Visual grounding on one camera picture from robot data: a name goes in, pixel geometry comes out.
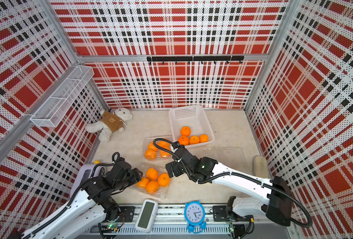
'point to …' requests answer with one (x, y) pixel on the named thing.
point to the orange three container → (194, 139)
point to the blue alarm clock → (194, 213)
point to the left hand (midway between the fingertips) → (140, 176)
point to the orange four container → (203, 138)
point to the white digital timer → (146, 215)
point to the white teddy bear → (110, 122)
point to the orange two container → (183, 140)
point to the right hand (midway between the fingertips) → (177, 163)
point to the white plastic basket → (190, 126)
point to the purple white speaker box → (86, 171)
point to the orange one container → (185, 131)
